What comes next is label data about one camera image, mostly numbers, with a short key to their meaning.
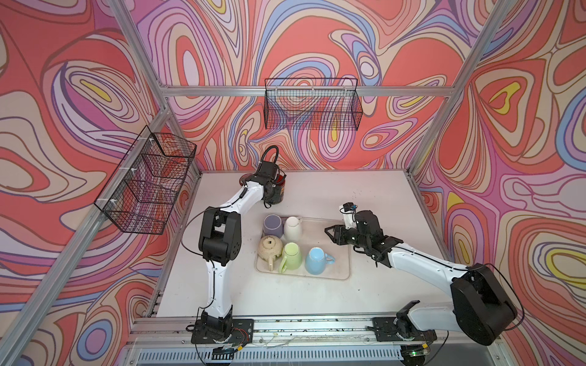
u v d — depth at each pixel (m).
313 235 0.96
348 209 0.76
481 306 0.42
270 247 0.84
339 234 0.75
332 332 0.75
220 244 0.55
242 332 0.72
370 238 0.66
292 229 0.89
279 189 0.90
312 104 0.96
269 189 0.76
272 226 0.89
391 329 0.73
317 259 0.78
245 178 0.74
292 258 0.80
